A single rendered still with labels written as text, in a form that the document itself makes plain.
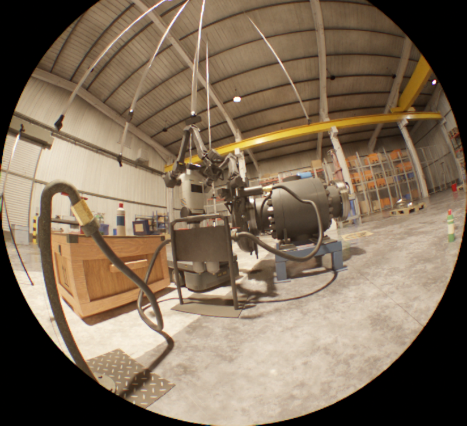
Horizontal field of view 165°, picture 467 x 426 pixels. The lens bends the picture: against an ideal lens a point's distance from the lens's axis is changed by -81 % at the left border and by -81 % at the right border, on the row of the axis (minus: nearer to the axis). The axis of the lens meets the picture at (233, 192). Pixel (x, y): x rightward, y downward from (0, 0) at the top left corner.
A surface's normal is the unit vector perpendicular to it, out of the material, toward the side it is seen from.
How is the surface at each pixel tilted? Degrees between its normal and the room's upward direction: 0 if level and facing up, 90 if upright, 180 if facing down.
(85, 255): 90
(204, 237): 90
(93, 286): 90
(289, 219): 110
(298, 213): 104
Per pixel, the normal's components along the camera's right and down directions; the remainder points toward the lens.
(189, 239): -0.26, -0.20
